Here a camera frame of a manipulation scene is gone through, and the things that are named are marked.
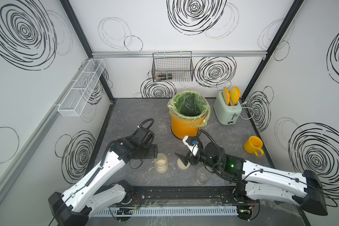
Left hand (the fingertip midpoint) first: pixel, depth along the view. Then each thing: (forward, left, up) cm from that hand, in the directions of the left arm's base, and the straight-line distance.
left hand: (153, 153), depth 73 cm
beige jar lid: (-1, -16, -14) cm, 21 cm away
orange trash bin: (+13, -15, +1) cm, 20 cm away
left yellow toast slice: (+40, -46, +6) cm, 61 cm away
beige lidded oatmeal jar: (-1, -4, -13) cm, 13 cm away
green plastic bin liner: (+34, -22, -2) cm, 40 cm away
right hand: (+1, -14, +7) cm, 16 cm away
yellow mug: (+9, -59, -7) cm, 60 cm away
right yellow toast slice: (+41, -52, +5) cm, 67 cm away
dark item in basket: (+42, -4, +17) cm, 46 cm away
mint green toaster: (+30, -48, -3) cm, 56 cm away
